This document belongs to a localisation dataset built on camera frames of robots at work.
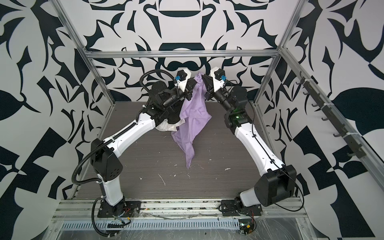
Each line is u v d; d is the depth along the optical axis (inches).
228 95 22.4
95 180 20.6
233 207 29.3
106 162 17.8
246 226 28.0
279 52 35.1
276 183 15.9
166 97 23.0
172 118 33.4
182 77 21.5
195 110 29.3
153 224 28.1
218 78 20.9
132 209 29.0
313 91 25.3
